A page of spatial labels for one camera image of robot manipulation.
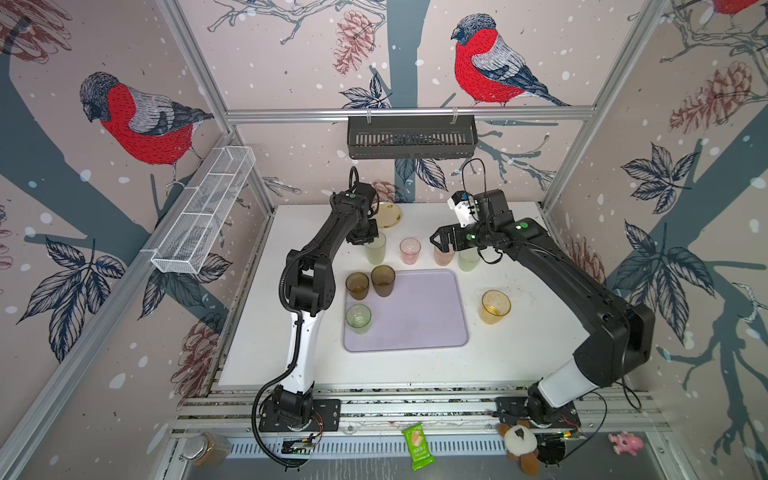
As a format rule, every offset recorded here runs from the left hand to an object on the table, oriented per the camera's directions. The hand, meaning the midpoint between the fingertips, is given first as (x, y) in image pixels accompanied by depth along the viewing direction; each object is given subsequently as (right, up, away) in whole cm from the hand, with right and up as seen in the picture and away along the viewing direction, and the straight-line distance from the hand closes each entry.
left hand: (374, 234), depth 98 cm
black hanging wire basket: (+13, +34, +7) cm, 38 cm away
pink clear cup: (+12, -5, +5) cm, 14 cm away
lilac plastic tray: (+17, -25, -3) cm, 30 cm away
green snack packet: (+12, -50, -30) cm, 59 cm away
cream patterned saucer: (+4, +8, +21) cm, 23 cm away
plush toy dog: (+36, -48, -31) cm, 68 cm away
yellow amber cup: (+38, -22, -7) cm, 45 cm away
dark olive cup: (+3, -14, -5) cm, 15 cm away
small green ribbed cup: (-4, -25, -8) cm, 27 cm away
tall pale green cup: (0, -6, +1) cm, 6 cm away
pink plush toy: (+60, -48, -31) cm, 83 cm away
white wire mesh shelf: (-45, -3, -27) cm, 53 cm away
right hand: (+21, +1, -17) cm, 27 cm away
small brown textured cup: (-5, -16, -4) cm, 17 cm away
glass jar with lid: (-33, -45, -37) cm, 67 cm away
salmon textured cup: (+24, -8, +3) cm, 25 cm away
